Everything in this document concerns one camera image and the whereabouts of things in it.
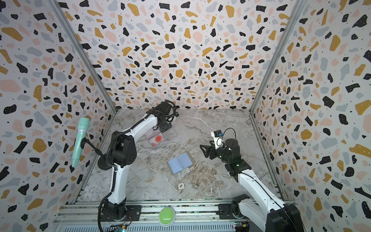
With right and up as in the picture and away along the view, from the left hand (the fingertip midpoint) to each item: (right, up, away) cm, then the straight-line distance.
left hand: (167, 122), depth 100 cm
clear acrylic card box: (-1, -10, +4) cm, 11 cm away
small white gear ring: (+11, -37, -17) cm, 42 cm away
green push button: (+5, -49, -26) cm, 56 cm away
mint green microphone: (-35, -2, -31) cm, 47 cm away
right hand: (+27, -12, -20) cm, 36 cm away
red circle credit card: (-7, -12, -3) cm, 14 cm away
